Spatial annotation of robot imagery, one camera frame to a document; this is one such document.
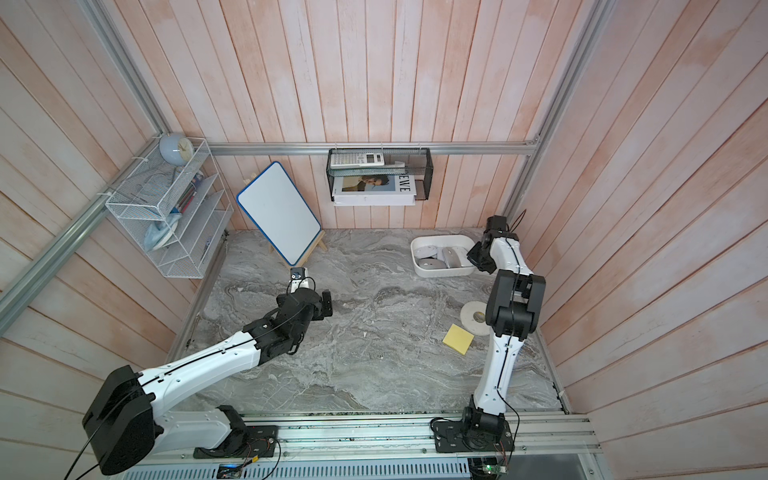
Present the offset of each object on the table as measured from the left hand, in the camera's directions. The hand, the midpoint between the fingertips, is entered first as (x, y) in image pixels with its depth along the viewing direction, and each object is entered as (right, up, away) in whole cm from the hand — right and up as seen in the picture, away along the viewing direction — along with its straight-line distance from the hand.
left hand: (314, 295), depth 84 cm
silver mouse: (+45, +11, +24) cm, 52 cm away
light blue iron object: (-42, +18, -2) cm, 46 cm away
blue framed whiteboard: (-18, +28, +20) cm, 39 cm away
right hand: (+53, +11, +21) cm, 58 cm away
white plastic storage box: (+43, +17, +31) cm, 56 cm away
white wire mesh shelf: (-39, +32, +9) cm, 51 cm away
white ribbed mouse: (+37, +9, +21) cm, 44 cm away
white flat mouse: (+50, +12, +26) cm, 58 cm away
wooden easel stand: (-16, +14, +10) cm, 23 cm away
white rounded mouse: (+37, +13, +27) cm, 48 cm away
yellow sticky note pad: (+43, -15, +7) cm, 46 cm away
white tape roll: (+48, -10, +12) cm, 50 cm away
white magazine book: (+17, +32, +9) cm, 38 cm away
